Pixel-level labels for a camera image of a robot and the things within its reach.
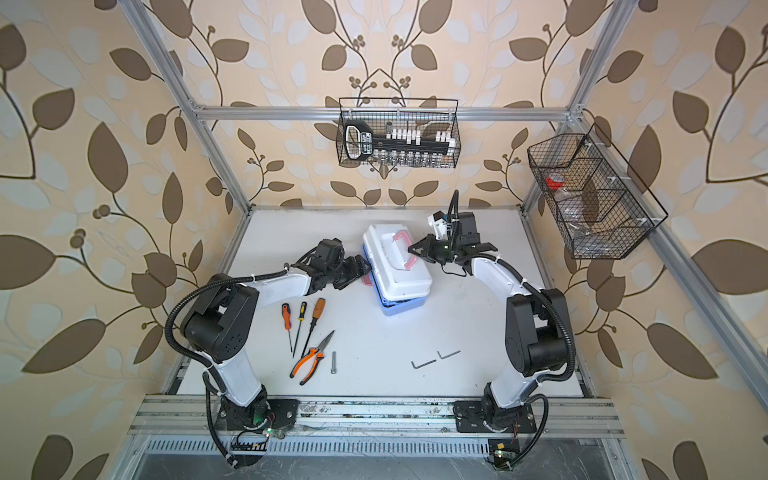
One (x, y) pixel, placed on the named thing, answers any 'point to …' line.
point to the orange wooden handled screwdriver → (317, 313)
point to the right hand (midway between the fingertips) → (410, 251)
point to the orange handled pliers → (319, 356)
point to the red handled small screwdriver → (287, 319)
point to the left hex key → (423, 365)
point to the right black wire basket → (602, 207)
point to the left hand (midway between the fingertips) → (369, 268)
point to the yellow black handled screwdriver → (300, 318)
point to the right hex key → (447, 355)
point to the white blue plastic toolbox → (400, 280)
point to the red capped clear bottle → (555, 180)
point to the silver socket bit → (334, 363)
